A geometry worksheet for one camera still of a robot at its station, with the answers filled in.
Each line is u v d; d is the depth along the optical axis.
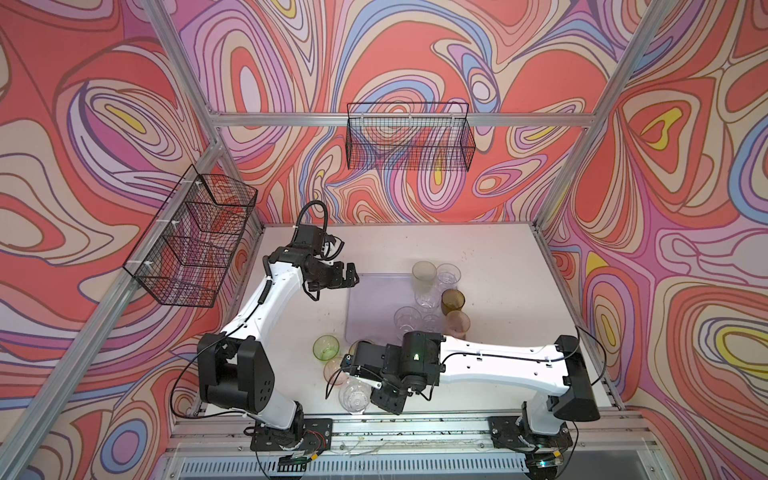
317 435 0.73
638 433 0.75
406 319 0.88
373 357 0.49
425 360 0.44
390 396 0.57
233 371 0.43
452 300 0.94
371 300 0.99
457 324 0.89
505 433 0.73
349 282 0.75
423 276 0.95
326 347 0.84
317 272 0.69
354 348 0.50
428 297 0.95
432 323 0.90
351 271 0.76
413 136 0.96
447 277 1.00
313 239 0.66
